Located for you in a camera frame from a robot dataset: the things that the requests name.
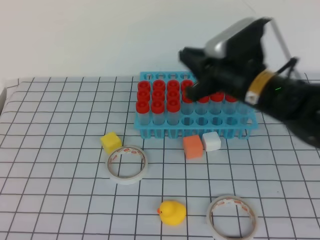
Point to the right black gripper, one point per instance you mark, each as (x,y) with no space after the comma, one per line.
(232,74)

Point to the red capped test tube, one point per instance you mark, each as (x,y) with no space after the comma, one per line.
(173,111)

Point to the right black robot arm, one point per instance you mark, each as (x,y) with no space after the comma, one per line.
(294,102)

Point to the middle row tube six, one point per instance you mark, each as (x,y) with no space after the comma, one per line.
(216,101)

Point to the back row tube four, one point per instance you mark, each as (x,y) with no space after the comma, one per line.
(186,83)

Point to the row tube four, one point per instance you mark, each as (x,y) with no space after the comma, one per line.
(186,83)
(187,106)

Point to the middle row tube five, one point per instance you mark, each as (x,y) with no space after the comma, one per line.
(202,105)

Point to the middle row tube four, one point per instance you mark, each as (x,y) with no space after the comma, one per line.
(187,106)

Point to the middle row tube seven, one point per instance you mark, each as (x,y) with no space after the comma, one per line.
(230,105)

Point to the back row tube three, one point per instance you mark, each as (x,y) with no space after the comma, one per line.
(173,84)

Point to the row tube three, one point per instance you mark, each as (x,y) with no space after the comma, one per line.
(173,84)
(173,94)

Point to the middle row tube three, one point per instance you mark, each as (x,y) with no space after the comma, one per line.
(173,94)

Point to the middle row tube eight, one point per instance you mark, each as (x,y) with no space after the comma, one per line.
(244,109)

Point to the back row tube two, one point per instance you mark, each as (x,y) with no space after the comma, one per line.
(159,84)

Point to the row tube two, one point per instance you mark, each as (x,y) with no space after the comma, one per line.
(158,95)
(158,112)
(159,84)

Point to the middle row tube two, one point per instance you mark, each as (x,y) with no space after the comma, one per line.
(158,95)

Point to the blue test tube rack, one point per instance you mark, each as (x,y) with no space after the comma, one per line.
(227,126)

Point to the front row tube two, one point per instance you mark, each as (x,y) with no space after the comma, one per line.
(158,112)

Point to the back row tube one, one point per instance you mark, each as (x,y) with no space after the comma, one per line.
(144,85)

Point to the row tube one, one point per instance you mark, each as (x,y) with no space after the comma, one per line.
(144,85)
(143,112)
(143,95)

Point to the middle row tube one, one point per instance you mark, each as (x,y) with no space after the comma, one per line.
(143,95)

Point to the front row tube one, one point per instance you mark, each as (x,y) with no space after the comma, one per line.
(143,112)

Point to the white foam cube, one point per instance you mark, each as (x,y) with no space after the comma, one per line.
(211,141)

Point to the orange foam cube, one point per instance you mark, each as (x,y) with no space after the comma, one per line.
(193,147)

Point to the yellow foam cube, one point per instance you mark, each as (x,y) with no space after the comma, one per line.
(110,142)

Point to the left white tape roll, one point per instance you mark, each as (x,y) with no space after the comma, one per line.
(131,150)

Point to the white tape roll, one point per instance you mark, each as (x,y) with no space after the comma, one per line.
(223,201)
(131,150)

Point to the yellow rubber duck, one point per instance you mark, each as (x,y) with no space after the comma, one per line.
(172,212)

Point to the right white tape roll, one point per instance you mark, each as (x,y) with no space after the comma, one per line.
(223,201)

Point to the checkered white table cloth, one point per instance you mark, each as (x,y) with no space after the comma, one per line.
(54,182)

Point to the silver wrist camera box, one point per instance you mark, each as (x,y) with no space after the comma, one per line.
(217,46)

